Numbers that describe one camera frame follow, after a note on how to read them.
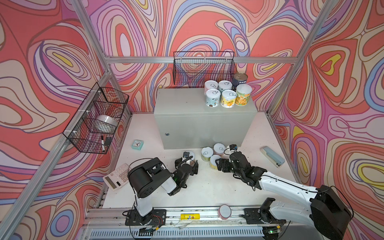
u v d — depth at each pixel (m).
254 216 0.74
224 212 0.71
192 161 0.78
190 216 0.72
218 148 0.93
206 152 0.91
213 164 0.87
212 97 0.72
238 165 0.63
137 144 0.99
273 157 0.91
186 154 0.80
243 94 0.70
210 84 0.78
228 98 0.72
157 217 0.73
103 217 0.75
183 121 1.08
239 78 0.75
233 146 0.75
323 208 0.40
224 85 0.78
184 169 0.72
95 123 0.69
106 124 0.70
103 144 0.72
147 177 0.49
